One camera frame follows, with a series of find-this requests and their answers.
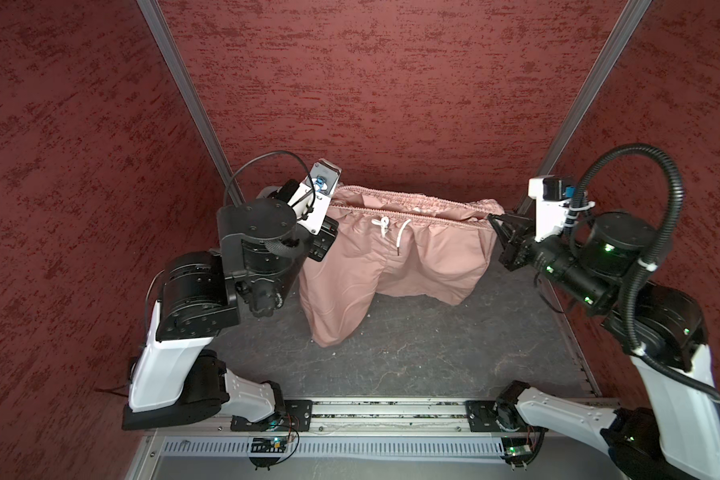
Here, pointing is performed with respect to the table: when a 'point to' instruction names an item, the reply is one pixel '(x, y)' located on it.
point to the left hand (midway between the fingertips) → (311, 202)
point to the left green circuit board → (274, 444)
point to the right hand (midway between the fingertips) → (491, 222)
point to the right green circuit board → (516, 446)
